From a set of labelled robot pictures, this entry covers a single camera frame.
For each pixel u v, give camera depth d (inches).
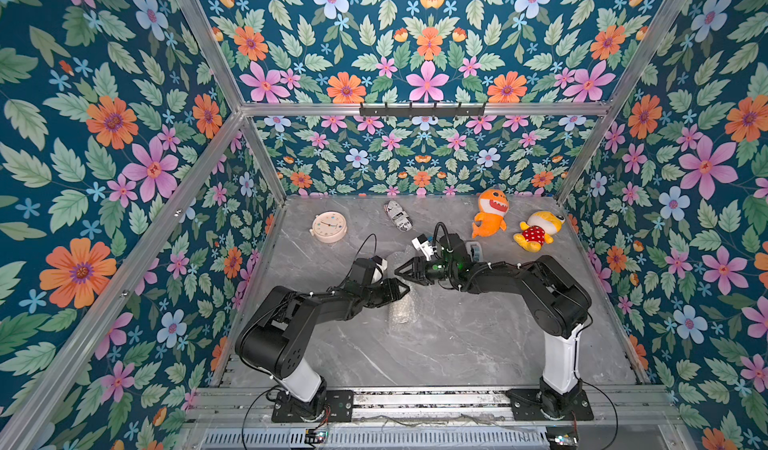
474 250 38.7
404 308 33.1
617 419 26.6
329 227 42.4
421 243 34.5
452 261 30.2
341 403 29.0
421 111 36.7
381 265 34.6
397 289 33.0
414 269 32.3
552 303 20.6
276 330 19.4
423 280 32.2
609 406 29.5
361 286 29.0
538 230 40.2
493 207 42.4
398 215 43.5
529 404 28.8
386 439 30.2
